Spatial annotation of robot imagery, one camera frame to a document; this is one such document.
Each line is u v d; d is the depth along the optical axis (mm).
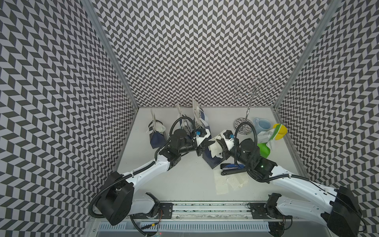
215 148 753
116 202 407
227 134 599
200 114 917
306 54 830
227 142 629
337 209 402
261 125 990
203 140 637
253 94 823
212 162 825
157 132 869
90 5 705
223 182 828
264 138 748
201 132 616
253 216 726
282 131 869
